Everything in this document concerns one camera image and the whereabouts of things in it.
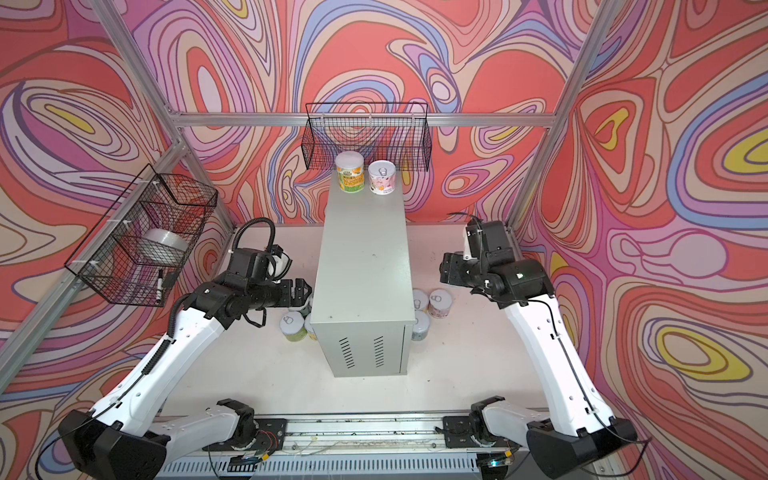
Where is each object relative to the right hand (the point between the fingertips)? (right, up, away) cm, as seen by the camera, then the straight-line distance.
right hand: (457, 275), depth 70 cm
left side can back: (-42, -13, +21) cm, 49 cm away
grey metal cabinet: (-22, -6, -12) cm, 25 cm away
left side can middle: (-45, -16, +16) cm, 50 cm away
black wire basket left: (-74, +8, -1) cm, 75 cm away
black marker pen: (-73, -3, +2) cm, 73 cm away
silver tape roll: (-71, +8, +2) cm, 72 cm away
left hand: (-39, -4, +6) cm, 40 cm away
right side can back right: (0, -10, +21) cm, 24 cm away
